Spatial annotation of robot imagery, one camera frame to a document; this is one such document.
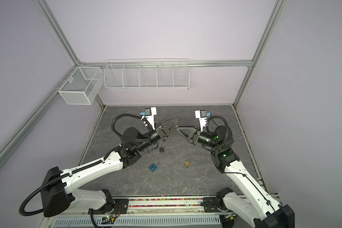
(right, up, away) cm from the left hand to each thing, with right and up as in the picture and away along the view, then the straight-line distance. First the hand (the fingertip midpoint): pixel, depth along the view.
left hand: (179, 124), depth 58 cm
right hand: (-1, -3, +2) cm, 4 cm away
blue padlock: (-16, -28, +29) cm, 43 cm away
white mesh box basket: (-68, +26, +41) cm, 83 cm away
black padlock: (-11, -18, +37) cm, 42 cm away
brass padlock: (+5, -26, +31) cm, 41 cm away
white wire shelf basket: (-22, +33, +41) cm, 57 cm away
